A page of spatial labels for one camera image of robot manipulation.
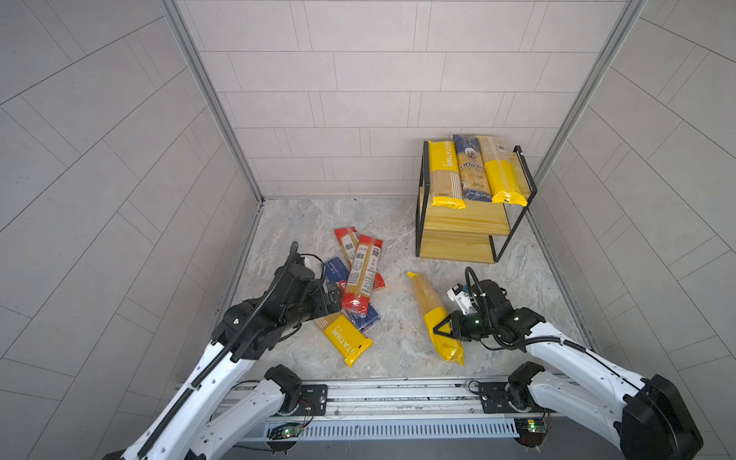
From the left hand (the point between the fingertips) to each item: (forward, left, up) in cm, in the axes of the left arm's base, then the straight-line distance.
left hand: (336, 294), depth 69 cm
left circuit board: (-26, +11, -17) cm, 33 cm away
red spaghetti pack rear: (+28, 0, -16) cm, 32 cm away
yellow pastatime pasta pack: (-5, -2, -17) cm, 18 cm away
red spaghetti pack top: (+8, -4, -14) cm, 17 cm away
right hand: (-4, -27, -14) cm, 31 cm away
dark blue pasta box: (+16, +3, -16) cm, 23 cm away
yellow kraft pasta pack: (0, -26, -12) cm, 29 cm away
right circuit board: (-26, -48, -20) cm, 58 cm away
